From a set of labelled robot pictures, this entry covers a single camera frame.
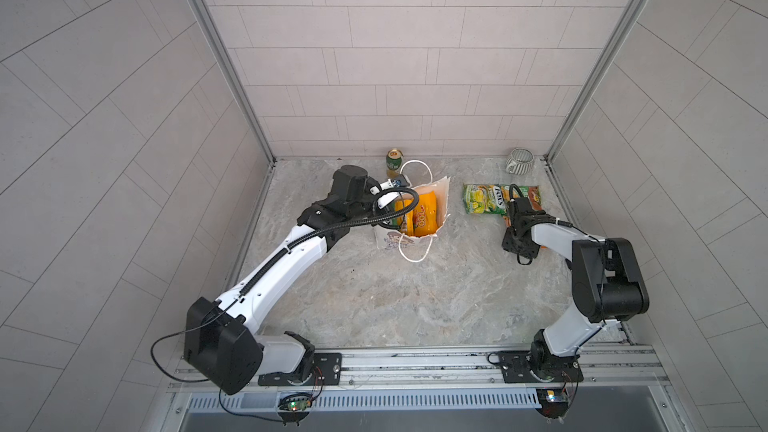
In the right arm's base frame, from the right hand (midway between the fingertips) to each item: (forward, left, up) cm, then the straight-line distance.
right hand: (512, 245), depth 95 cm
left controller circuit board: (-38, +62, +5) cm, 73 cm away
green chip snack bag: (+16, -10, +6) cm, 20 cm away
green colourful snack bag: (+15, +6, +5) cm, 17 cm away
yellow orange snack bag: (+3, +30, +14) cm, 33 cm away
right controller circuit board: (-41, +3, -1) cm, 41 cm away
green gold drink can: (+29, +37, +13) cm, 49 cm away
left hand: (+3, +36, +29) cm, 46 cm away
